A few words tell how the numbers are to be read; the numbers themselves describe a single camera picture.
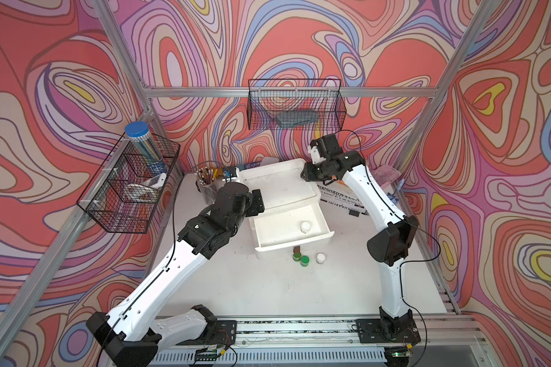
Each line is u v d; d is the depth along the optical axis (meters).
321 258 0.88
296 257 0.88
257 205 0.62
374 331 0.73
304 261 0.87
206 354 0.73
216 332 0.72
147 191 0.71
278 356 0.70
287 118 1.01
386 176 1.19
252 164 1.18
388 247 0.53
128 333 0.37
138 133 0.70
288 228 0.80
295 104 0.96
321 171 0.72
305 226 0.78
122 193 0.73
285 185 0.84
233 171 0.57
